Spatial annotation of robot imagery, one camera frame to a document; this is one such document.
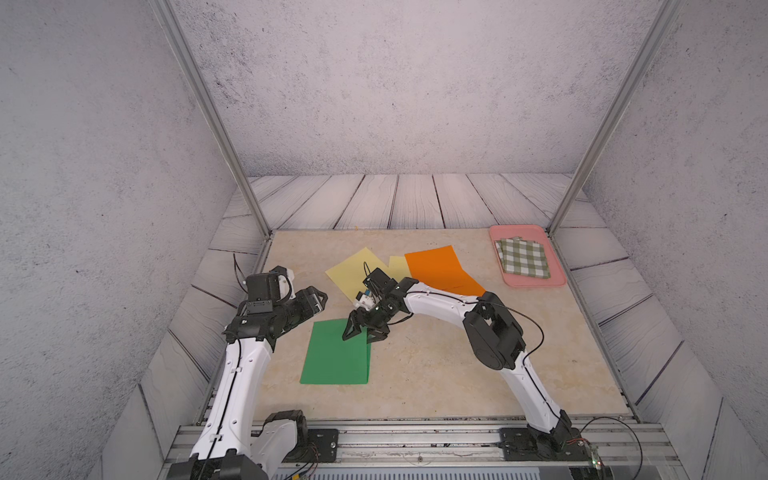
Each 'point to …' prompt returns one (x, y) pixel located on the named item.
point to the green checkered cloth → (523, 257)
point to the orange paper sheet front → (440, 268)
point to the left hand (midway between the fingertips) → (322, 299)
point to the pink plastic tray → (530, 232)
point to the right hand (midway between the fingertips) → (352, 341)
